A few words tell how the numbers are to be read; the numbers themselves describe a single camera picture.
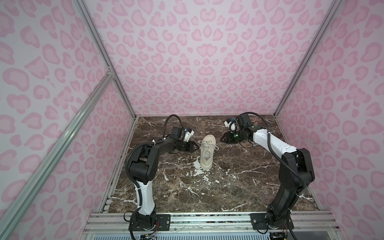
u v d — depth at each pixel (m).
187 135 0.91
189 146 0.88
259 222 0.73
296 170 0.48
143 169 0.52
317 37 0.79
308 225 0.73
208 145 0.93
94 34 0.77
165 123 1.16
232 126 0.83
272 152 0.50
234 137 0.80
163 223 0.73
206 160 0.86
